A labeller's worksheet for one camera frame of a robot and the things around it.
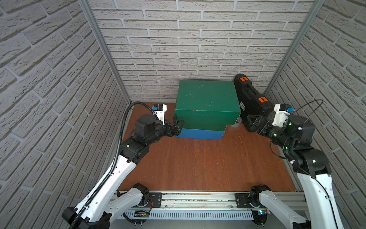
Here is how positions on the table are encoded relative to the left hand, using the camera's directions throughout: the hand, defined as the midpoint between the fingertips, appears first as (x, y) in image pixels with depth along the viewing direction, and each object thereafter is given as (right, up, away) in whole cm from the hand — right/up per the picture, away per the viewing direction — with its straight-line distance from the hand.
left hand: (179, 118), depth 65 cm
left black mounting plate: (-13, -43, +9) cm, 46 cm away
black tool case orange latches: (+45, +11, +26) cm, 53 cm away
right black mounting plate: (+33, -44, +9) cm, 55 cm away
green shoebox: (+14, +7, +6) cm, 16 cm away
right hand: (+35, 0, -3) cm, 35 cm away
